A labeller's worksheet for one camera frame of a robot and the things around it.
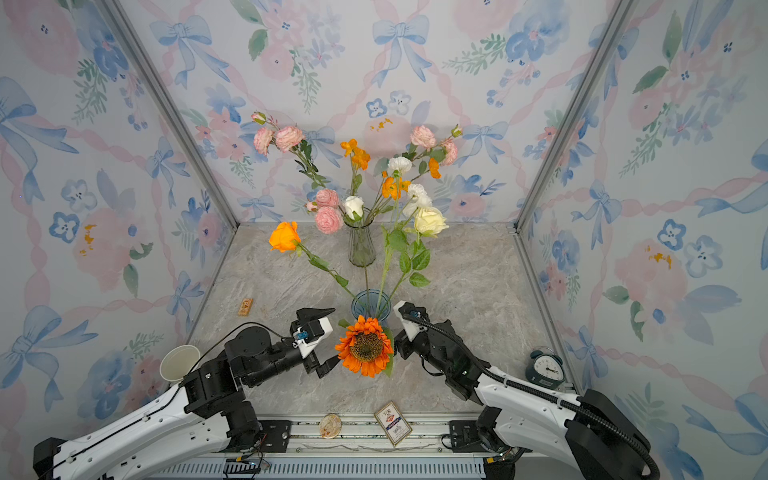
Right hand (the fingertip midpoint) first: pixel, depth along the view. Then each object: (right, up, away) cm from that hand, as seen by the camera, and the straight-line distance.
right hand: (393, 317), depth 78 cm
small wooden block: (-47, -1, +18) cm, 50 cm away
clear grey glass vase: (-12, +20, +23) cm, 32 cm away
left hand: (-12, +1, -13) cm, 17 cm away
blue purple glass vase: (-6, +4, -1) cm, 7 cm away
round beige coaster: (-16, -27, -2) cm, 32 cm away
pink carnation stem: (-17, +26, -2) cm, 31 cm away
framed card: (0, -26, -3) cm, 26 cm away
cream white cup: (-60, -14, +6) cm, 62 cm away
